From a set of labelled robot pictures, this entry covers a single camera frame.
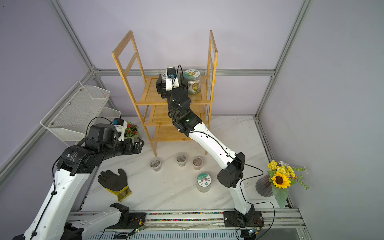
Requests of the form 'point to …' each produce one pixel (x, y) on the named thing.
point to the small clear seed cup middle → (181, 159)
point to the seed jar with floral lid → (204, 182)
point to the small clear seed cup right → (197, 163)
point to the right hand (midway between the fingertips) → (170, 78)
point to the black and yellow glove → (116, 184)
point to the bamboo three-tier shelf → (153, 109)
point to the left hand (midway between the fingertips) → (133, 146)
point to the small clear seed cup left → (156, 164)
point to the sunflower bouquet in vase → (280, 177)
